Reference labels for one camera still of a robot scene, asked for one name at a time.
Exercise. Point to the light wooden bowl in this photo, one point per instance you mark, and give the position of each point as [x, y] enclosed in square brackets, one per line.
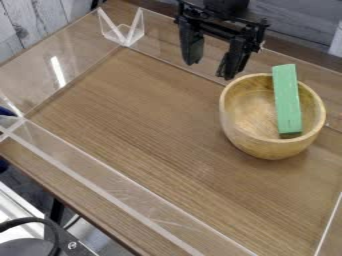
[249, 118]

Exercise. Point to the blue object at edge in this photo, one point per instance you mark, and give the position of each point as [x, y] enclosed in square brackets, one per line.
[7, 112]

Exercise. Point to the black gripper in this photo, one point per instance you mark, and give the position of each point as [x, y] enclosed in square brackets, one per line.
[227, 20]

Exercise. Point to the green wooden block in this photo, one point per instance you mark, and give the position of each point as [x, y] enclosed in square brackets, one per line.
[287, 103]

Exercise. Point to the clear acrylic corner bracket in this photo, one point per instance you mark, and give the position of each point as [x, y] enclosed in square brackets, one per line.
[123, 34]

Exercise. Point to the black table leg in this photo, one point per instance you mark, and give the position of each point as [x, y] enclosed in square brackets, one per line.
[56, 211]

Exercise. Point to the black metal clamp plate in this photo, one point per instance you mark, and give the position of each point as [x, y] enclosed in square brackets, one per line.
[70, 245]

